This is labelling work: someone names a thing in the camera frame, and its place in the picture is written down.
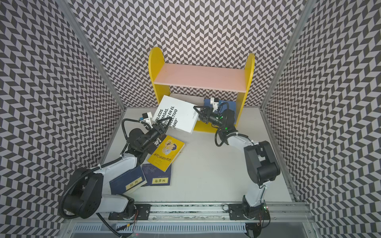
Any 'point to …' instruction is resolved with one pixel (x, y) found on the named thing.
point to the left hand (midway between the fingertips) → (173, 121)
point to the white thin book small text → (198, 100)
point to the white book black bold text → (184, 116)
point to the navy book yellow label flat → (155, 176)
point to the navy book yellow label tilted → (128, 182)
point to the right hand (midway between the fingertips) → (193, 111)
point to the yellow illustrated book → (166, 153)
